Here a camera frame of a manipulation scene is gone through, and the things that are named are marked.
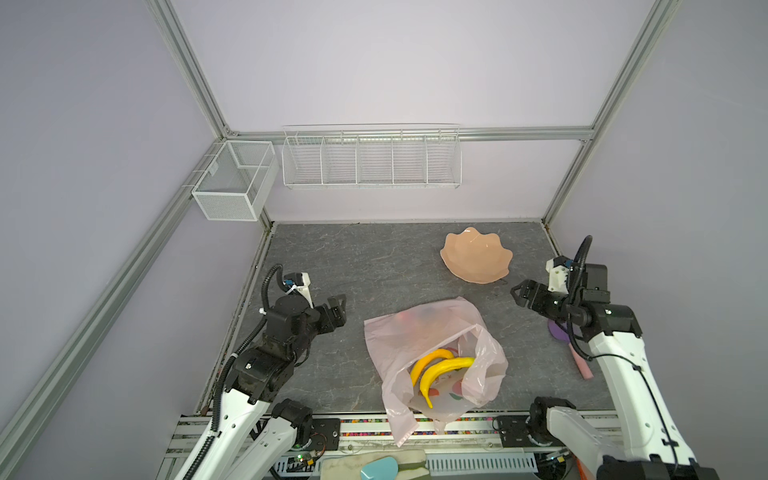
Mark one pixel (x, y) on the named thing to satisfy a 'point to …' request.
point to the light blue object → (383, 468)
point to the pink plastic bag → (397, 340)
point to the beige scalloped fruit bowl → (475, 257)
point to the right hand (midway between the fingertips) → (526, 292)
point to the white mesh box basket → (239, 181)
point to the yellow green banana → (429, 357)
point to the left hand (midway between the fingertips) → (332, 302)
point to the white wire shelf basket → (372, 156)
